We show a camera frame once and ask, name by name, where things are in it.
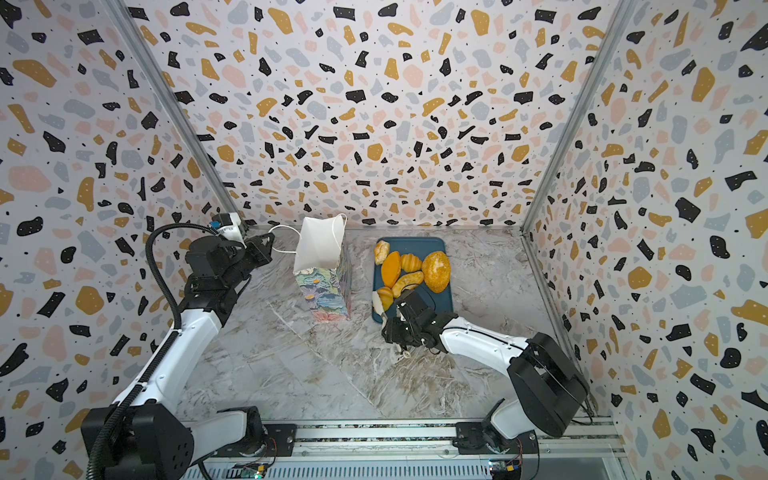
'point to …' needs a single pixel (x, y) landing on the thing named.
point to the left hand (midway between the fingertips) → (272, 229)
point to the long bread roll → (410, 278)
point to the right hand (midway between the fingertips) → (382, 329)
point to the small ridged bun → (410, 263)
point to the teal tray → (420, 247)
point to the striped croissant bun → (386, 297)
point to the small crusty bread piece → (381, 251)
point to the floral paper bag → (321, 268)
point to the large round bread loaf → (436, 271)
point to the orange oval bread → (390, 269)
